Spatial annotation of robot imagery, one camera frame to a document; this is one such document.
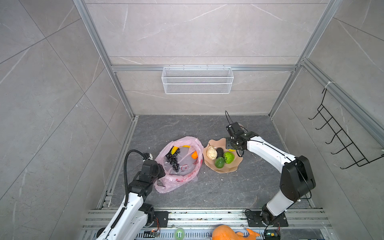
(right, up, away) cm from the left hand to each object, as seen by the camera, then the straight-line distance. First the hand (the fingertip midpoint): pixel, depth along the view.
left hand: (160, 163), depth 83 cm
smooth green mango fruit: (+35, 0, +3) cm, 35 cm away
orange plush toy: (+33, -25, -20) cm, 46 cm away
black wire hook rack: (+87, +8, -24) cm, 90 cm away
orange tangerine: (+20, +3, +9) cm, 22 cm away
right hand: (+42, +11, +8) cm, 45 cm away
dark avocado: (+36, +5, +11) cm, 38 cm away
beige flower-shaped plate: (+30, -2, +7) cm, 31 cm away
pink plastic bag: (+11, 0, +12) cm, 16 cm away
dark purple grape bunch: (+6, +1, +8) cm, 10 cm away
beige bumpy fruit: (+30, +5, +7) cm, 31 cm away
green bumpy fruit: (+40, +2, +5) cm, 41 cm away
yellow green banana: (+8, +7, +7) cm, 13 cm away
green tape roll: (+13, -31, -13) cm, 36 cm away
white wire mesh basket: (+22, +53, +17) cm, 60 cm away
